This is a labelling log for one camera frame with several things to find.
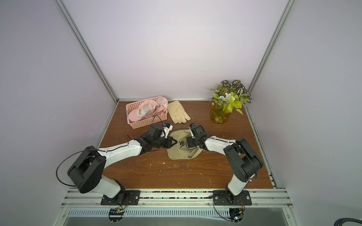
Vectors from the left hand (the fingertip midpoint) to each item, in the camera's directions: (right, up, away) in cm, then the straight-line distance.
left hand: (178, 142), depth 84 cm
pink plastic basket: (-24, +12, +16) cm, 31 cm away
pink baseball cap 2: (-14, +28, +22) cm, 38 cm away
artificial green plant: (+33, +29, +5) cm, 44 cm away
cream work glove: (-2, +18, +26) cm, 32 cm away
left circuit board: (-32, -35, -13) cm, 49 cm away
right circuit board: (+30, -35, -14) cm, 48 cm away
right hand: (+9, +1, +10) cm, 13 cm away
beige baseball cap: (+1, -6, +1) cm, 6 cm away
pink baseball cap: (-27, +21, +22) cm, 41 cm away
